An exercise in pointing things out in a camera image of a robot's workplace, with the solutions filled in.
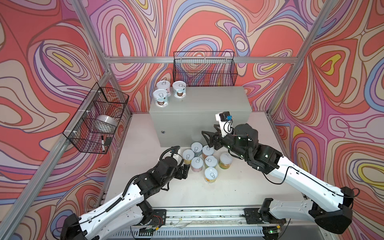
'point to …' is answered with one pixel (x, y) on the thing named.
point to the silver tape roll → (110, 119)
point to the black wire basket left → (94, 126)
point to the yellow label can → (188, 155)
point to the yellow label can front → (210, 175)
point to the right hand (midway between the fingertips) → (209, 132)
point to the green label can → (210, 161)
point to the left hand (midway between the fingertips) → (185, 163)
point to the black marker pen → (103, 144)
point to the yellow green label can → (224, 162)
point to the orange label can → (206, 151)
